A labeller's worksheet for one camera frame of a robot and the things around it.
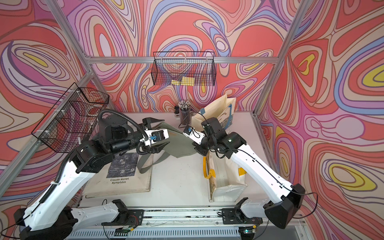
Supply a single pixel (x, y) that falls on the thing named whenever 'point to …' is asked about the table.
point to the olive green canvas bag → (180, 145)
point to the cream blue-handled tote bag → (222, 108)
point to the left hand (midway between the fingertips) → (165, 127)
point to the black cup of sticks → (184, 107)
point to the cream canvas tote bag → (122, 176)
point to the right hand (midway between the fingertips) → (196, 145)
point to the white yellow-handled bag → (225, 179)
